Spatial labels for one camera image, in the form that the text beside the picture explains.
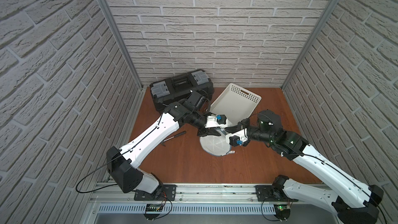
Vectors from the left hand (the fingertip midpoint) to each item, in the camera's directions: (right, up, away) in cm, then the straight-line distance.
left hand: (220, 128), depth 68 cm
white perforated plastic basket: (+16, +11, +40) cm, 45 cm away
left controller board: (-32, -40, +3) cm, 51 cm away
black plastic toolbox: (-32, +18, +25) cm, 45 cm away
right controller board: (+30, -40, +3) cm, 50 cm away
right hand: (+4, +2, -2) cm, 5 cm away
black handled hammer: (-22, -8, +26) cm, 35 cm away
